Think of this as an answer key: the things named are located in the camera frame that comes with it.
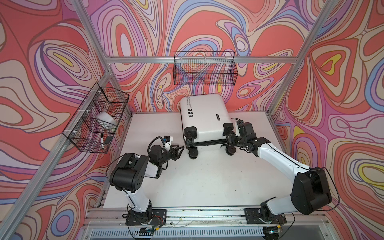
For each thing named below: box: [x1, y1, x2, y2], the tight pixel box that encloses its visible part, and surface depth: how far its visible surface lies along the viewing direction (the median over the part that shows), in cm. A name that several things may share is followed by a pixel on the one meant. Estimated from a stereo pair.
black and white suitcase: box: [180, 94, 236, 160], surface depth 91 cm
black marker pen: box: [101, 132, 105, 149], surface depth 74 cm
